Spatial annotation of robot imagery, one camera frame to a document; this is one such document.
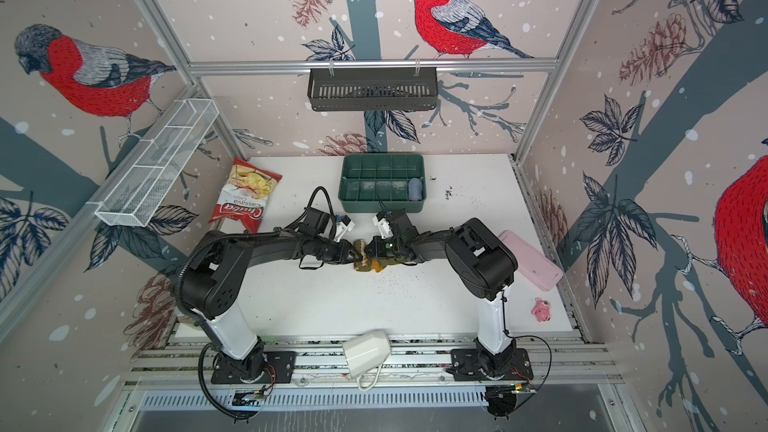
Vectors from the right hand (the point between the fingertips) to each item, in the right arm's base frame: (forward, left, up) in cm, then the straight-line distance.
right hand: (364, 254), depth 94 cm
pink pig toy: (-15, -52, -1) cm, 54 cm away
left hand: (-3, +1, +4) cm, 5 cm away
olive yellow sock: (-4, 0, +3) cm, 5 cm away
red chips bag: (+18, +44, +8) cm, 48 cm away
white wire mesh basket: (-3, +52, +32) cm, 61 cm away
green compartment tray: (+29, -2, +2) cm, 29 cm away
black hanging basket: (+52, 0, +28) cm, 59 cm away
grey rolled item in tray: (+23, -16, +6) cm, 29 cm away
